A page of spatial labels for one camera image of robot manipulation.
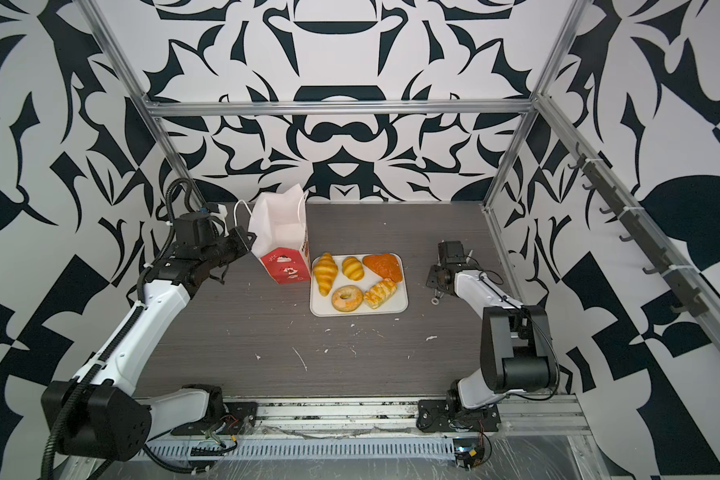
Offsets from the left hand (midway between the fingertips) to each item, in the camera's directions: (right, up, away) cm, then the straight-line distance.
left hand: (256, 228), depth 78 cm
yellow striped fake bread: (+25, -12, +19) cm, 34 cm away
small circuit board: (+52, -53, -7) cm, 74 cm away
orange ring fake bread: (+23, -21, +14) cm, 34 cm away
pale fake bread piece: (+33, -19, +13) cm, 40 cm away
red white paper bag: (0, -4, +26) cm, 26 cm away
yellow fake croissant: (+16, -13, +18) cm, 27 cm away
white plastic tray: (+16, -23, +14) cm, 32 cm away
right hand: (+52, -15, +15) cm, 56 cm away
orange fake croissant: (+35, -11, +21) cm, 43 cm away
